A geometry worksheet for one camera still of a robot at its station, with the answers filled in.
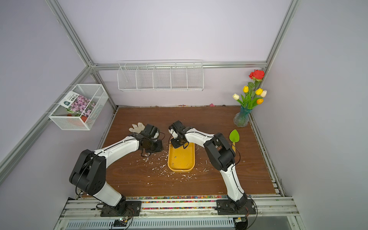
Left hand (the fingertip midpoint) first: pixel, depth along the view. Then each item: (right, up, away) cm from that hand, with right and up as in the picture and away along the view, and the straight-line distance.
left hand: (161, 149), depth 89 cm
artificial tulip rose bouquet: (+60, +35, +5) cm, 69 cm away
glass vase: (+55, +19, +13) cm, 60 cm away
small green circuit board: (-17, -34, -17) cm, 41 cm away
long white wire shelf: (-4, +50, +11) cm, 51 cm away
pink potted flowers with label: (-41, +26, -15) cm, 51 cm away
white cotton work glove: (-21, +12, +16) cm, 29 cm away
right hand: (+7, +3, +9) cm, 12 cm away
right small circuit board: (+44, -34, -17) cm, 58 cm away
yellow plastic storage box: (+12, -7, +2) cm, 14 cm away
